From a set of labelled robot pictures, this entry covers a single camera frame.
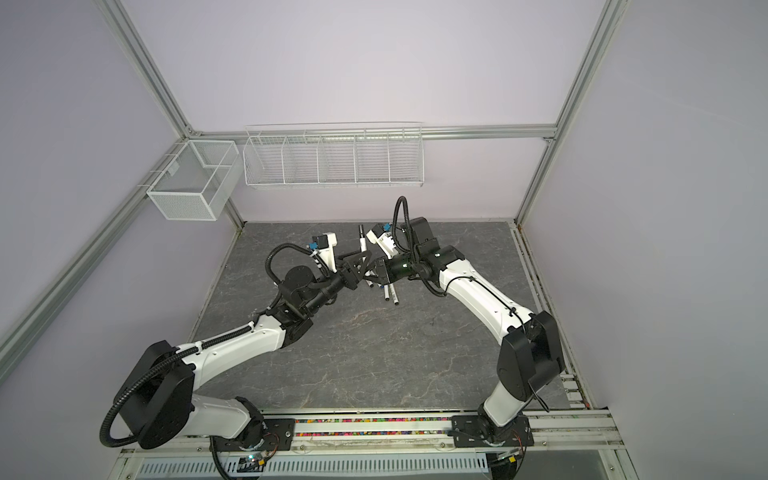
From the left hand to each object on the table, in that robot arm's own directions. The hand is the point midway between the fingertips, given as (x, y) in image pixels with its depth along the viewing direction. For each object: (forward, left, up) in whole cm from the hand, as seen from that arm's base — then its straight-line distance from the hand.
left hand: (371, 256), depth 74 cm
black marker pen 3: (+5, -6, -28) cm, 29 cm away
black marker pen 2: (+6, -3, -28) cm, 28 cm away
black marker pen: (+4, +2, +3) cm, 5 cm away
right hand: (-2, +2, -6) cm, 6 cm away
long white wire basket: (+45, +14, 0) cm, 47 cm away
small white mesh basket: (+39, +58, -4) cm, 70 cm away
